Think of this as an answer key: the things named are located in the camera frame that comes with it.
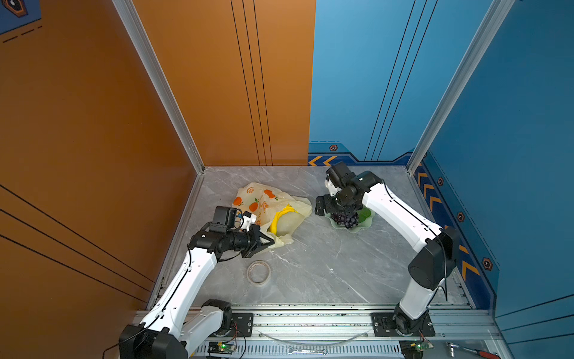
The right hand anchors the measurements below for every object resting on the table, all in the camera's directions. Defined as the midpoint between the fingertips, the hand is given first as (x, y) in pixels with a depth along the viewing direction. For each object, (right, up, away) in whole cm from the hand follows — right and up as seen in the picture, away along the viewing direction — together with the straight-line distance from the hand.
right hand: (327, 210), depth 82 cm
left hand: (-19, -9, -8) cm, 22 cm away
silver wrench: (-3, -43, -13) cm, 45 cm away
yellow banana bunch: (-19, -4, +13) cm, 24 cm away
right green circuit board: (+26, -43, -12) cm, 51 cm away
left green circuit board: (-35, -43, -12) cm, 57 cm away
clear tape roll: (-29, -25, +1) cm, 38 cm away
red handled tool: (+46, -43, -15) cm, 64 cm away
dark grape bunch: (+11, -6, +12) cm, 17 cm away
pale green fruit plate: (+14, -8, +9) cm, 19 cm away
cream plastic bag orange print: (-24, +3, +5) cm, 25 cm away
